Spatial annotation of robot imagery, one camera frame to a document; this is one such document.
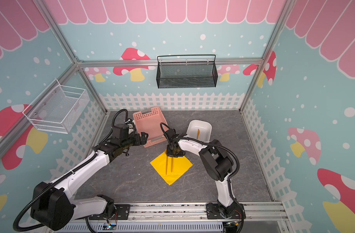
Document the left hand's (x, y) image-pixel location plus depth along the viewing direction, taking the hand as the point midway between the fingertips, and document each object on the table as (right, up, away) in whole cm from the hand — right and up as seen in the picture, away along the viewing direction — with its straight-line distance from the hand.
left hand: (141, 137), depth 84 cm
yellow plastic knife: (+36, +1, +21) cm, 42 cm away
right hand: (+16, -12, +9) cm, 22 cm away
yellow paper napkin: (+23, -18, +6) cm, 30 cm away
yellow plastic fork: (+17, -17, +7) cm, 25 cm away
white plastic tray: (+38, +4, +23) cm, 44 cm away
